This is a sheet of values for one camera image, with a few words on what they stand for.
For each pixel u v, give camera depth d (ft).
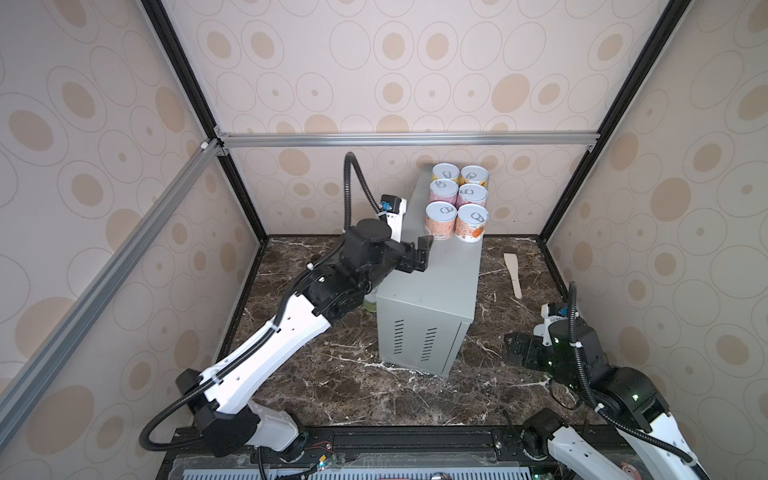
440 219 2.30
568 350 1.55
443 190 2.51
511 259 3.72
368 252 1.47
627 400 1.40
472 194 2.45
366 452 2.39
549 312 2.00
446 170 2.66
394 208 1.69
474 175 2.62
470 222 2.25
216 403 1.24
